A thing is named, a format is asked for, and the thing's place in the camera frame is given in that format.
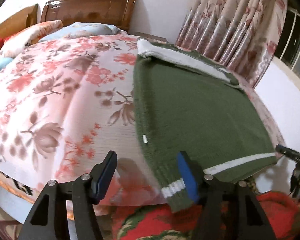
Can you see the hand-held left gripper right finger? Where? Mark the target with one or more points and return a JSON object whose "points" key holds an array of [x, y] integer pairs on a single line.
{"points": [[188, 177]]}

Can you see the orange floral pillow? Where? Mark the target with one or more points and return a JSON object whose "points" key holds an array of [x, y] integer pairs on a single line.
{"points": [[30, 36]]}

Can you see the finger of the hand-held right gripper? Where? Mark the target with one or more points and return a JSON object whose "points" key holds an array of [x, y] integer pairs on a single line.
{"points": [[287, 152]]}

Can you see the large wooden headboard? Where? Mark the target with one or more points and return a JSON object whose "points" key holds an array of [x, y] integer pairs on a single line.
{"points": [[90, 10]]}

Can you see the blue and white pillow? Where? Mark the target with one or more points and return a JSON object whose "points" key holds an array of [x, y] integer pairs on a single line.
{"points": [[0, 66]]}

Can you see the green knit sweater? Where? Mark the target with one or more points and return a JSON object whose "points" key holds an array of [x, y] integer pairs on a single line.
{"points": [[190, 105]]}

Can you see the pink floral curtain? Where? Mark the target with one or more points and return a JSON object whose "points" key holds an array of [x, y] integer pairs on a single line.
{"points": [[230, 22]]}

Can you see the barred window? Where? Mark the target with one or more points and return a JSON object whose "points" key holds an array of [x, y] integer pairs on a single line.
{"points": [[296, 45]]}

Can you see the small wooden headboard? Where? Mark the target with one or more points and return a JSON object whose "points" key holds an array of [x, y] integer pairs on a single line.
{"points": [[15, 22]]}

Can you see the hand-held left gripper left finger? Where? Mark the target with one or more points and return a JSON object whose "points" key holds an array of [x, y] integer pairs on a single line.
{"points": [[107, 172]]}

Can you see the red and green floral blanket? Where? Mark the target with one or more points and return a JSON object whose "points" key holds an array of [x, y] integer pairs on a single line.
{"points": [[152, 220]]}

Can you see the wooden nightstand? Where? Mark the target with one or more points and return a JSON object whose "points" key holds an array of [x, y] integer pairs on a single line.
{"points": [[150, 36]]}

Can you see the pink floral quilt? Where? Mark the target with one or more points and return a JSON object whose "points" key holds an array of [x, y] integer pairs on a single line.
{"points": [[65, 80]]}

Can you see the light blue floral pillow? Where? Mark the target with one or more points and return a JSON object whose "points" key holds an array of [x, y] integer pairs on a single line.
{"points": [[80, 31]]}

